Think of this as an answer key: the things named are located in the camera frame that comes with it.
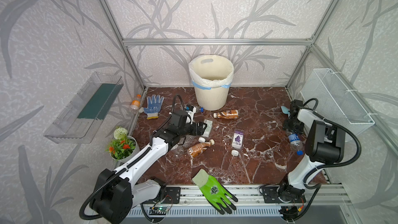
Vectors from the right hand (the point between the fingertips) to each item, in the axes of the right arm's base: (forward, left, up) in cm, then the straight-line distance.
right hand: (291, 126), depth 95 cm
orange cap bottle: (+20, +104, -1) cm, 106 cm away
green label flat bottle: (-4, +52, +1) cm, 52 cm away
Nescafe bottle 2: (-16, +58, +2) cm, 60 cm away
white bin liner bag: (+34, +51, +15) cm, 63 cm away
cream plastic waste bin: (+14, +49, +10) cm, 52 cm away
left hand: (-4, +55, +14) cm, 57 cm away
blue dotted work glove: (+17, +91, -2) cm, 93 cm away
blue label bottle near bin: (+14, +57, -2) cm, 58 cm away
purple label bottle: (-10, +35, 0) cm, 36 cm away
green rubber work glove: (-38, +47, 0) cm, 60 cm away
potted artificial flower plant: (-19, +92, +13) cm, 95 cm away
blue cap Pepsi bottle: (-10, +3, +3) cm, 11 cm away
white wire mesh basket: (-7, -3, +32) cm, 33 cm away
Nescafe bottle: (+8, +40, +2) cm, 41 cm away
